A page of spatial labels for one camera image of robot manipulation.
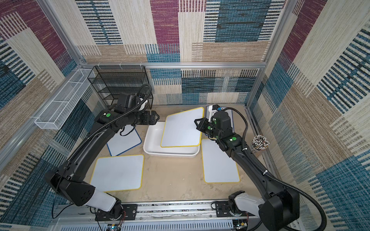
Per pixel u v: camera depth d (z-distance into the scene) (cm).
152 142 99
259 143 78
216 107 68
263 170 44
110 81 108
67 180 40
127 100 53
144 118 65
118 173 93
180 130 89
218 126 58
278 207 38
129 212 73
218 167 87
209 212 74
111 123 47
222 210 73
